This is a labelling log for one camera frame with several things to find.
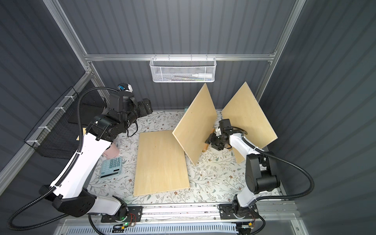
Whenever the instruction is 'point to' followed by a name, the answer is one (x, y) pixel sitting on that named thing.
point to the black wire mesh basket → (56, 136)
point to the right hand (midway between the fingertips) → (210, 142)
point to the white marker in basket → (202, 75)
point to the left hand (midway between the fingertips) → (143, 103)
